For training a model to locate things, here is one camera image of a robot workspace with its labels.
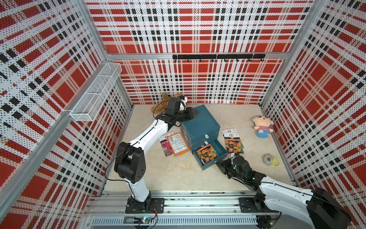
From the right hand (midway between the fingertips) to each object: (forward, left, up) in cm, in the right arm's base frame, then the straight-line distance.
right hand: (216, 162), depth 83 cm
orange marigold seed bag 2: (+8, +5, -4) cm, 10 cm away
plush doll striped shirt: (+29, -37, -1) cm, 47 cm away
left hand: (+24, +11, +17) cm, 31 cm away
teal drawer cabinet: (+10, +9, +16) cm, 21 cm away
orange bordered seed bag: (+15, +24, -6) cm, 29 cm away
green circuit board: (-28, +39, -4) cm, 48 cm away
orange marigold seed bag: (+18, -15, -6) cm, 24 cm away
